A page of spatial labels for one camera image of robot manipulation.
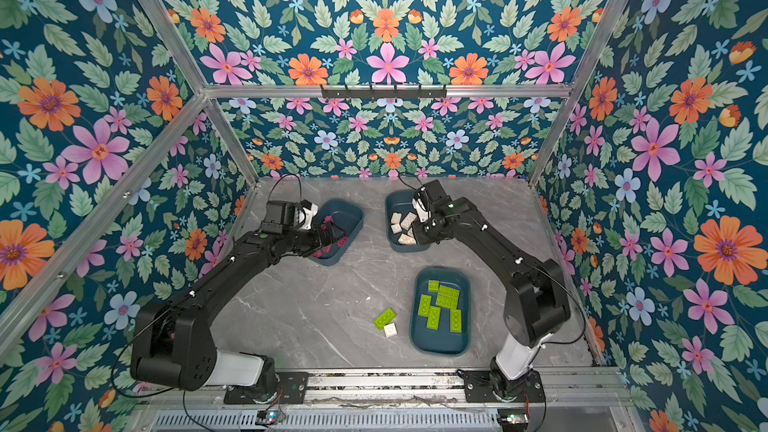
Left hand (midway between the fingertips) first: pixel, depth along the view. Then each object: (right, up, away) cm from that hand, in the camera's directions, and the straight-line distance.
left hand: (339, 230), depth 82 cm
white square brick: (+15, +2, +23) cm, 28 cm away
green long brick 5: (+33, -27, +2) cm, 43 cm away
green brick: (+31, -22, +4) cm, 39 cm away
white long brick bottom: (+19, +2, +22) cm, 29 cm away
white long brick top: (+19, -5, +18) cm, 27 cm away
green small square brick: (+27, -18, +7) cm, 33 cm away
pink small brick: (-9, +2, +20) cm, 22 cm away
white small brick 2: (+14, -28, 0) cm, 31 cm away
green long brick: (+13, -26, +4) cm, 29 cm away
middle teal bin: (+16, +9, +29) cm, 35 cm away
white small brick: (+15, -1, +22) cm, 27 cm away
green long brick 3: (+24, -23, +5) cm, 33 cm away
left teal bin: (-2, +3, +25) cm, 25 cm away
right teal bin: (+24, -30, -2) cm, 39 cm away
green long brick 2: (+31, -20, +6) cm, 37 cm away
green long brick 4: (+27, -26, +2) cm, 37 cm away
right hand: (+23, -1, +4) cm, 23 cm away
